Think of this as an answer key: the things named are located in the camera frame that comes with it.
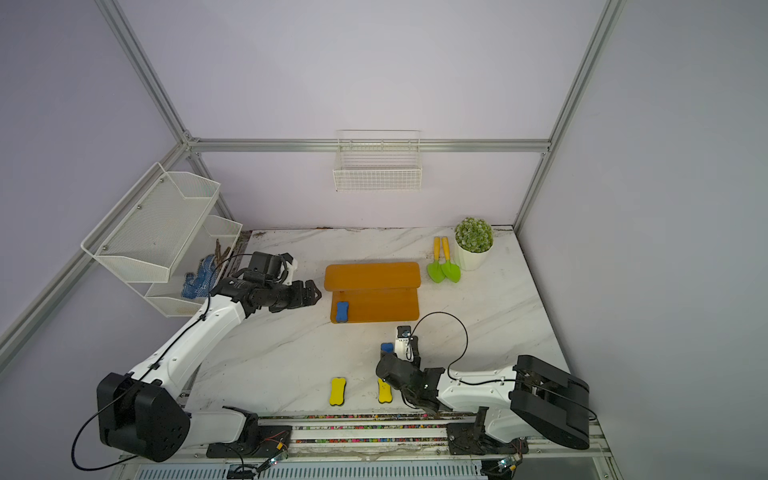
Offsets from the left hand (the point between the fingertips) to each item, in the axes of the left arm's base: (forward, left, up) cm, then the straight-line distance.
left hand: (306, 300), depth 83 cm
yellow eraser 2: (-21, -22, -14) cm, 34 cm away
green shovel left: (+23, -40, -16) cm, 49 cm away
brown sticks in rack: (+17, +32, -1) cm, 37 cm away
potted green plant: (+23, -51, -1) cm, 56 cm away
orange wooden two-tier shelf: (+13, -18, -15) cm, 27 cm away
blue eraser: (+4, -8, -14) cm, 16 cm away
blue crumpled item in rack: (+6, +34, -2) cm, 34 cm away
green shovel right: (+22, -46, -15) cm, 53 cm away
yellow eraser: (-20, -9, -14) cm, 26 cm away
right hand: (-11, -24, -13) cm, 29 cm away
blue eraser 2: (-7, -23, -15) cm, 28 cm away
